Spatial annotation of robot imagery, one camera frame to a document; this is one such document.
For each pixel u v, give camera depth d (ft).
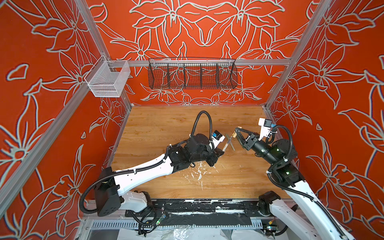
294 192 1.51
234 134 2.09
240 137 2.04
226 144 2.19
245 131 2.00
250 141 1.85
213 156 1.96
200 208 2.43
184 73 3.27
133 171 1.42
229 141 2.16
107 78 3.06
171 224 2.29
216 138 1.93
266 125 1.86
